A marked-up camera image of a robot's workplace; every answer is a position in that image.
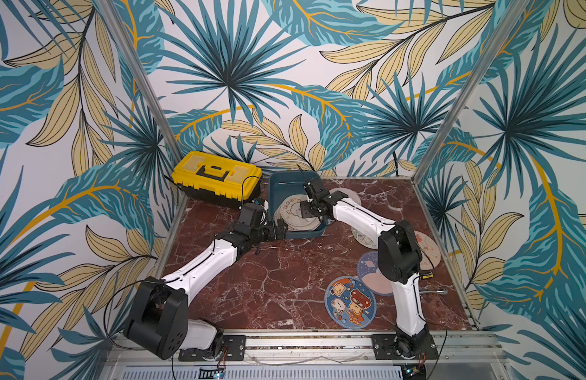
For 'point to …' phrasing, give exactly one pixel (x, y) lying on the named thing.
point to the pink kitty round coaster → (351, 195)
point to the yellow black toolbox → (224, 180)
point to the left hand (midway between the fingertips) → (278, 230)
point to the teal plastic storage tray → (283, 184)
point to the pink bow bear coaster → (430, 256)
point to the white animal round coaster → (288, 208)
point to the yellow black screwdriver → (428, 276)
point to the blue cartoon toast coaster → (350, 302)
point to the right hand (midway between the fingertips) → (308, 207)
